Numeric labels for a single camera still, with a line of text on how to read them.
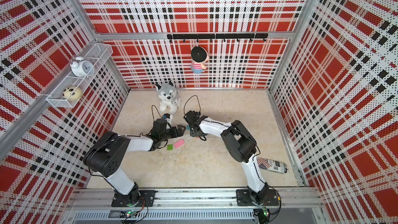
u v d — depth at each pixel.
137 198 0.72
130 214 0.69
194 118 0.78
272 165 0.80
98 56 0.82
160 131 0.75
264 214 0.66
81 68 0.70
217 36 0.88
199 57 0.92
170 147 0.91
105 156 0.48
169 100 0.96
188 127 0.89
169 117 0.88
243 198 0.73
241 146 0.53
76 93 0.65
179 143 0.93
